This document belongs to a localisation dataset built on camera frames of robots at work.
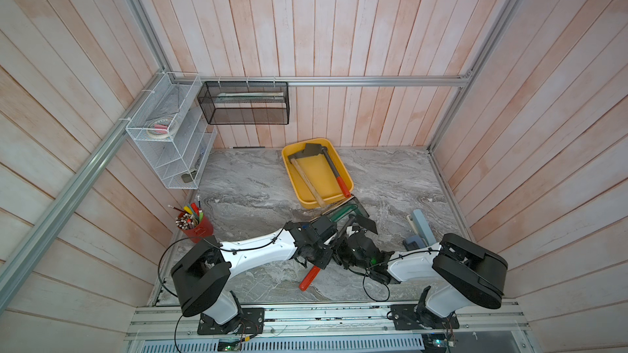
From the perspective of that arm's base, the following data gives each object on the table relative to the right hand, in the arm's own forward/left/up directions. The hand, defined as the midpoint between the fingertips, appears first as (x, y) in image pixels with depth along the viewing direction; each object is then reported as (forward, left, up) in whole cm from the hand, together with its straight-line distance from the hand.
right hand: (321, 245), depth 85 cm
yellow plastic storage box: (+36, 0, -4) cm, 37 cm away
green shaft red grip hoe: (+17, -12, -3) cm, 21 cm away
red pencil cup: (+2, +42, +5) cm, 43 cm away
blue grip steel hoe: (+16, -6, -3) cm, 18 cm away
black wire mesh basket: (+57, +34, +21) cm, 69 cm away
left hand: (-6, 0, +1) cm, 6 cm away
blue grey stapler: (+2, -33, -1) cm, 33 cm away
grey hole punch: (+7, -37, 0) cm, 38 cm away
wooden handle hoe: (+16, 0, +4) cm, 16 cm away
